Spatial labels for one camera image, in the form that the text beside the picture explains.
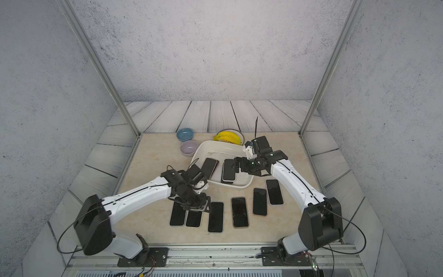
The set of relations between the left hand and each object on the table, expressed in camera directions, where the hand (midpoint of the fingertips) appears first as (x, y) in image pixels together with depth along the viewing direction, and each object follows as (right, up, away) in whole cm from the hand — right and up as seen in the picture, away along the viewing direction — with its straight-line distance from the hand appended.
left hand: (208, 212), depth 75 cm
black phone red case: (-2, +16, +28) cm, 32 cm away
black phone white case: (-8, -6, +8) cm, 12 cm away
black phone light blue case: (-15, -5, +9) cm, 18 cm away
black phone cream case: (+25, 0, +13) cm, 28 cm away
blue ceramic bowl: (-21, +36, +43) cm, 60 cm away
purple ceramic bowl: (-16, +27, +33) cm, 46 cm away
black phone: (+5, +9, +21) cm, 23 cm away
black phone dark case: (+3, -5, +7) cm, 9 cm away
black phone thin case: (+9, +13, +24) cm, 29 cm away
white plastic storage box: (+5, +26, +35) cm, 43 cm away
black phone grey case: (+33, +4, +16) cm, 37 cm away
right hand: (+14, +18, +6) cm, 23 cm away
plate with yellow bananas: (+10, +35, +37) cm, 52 cm away
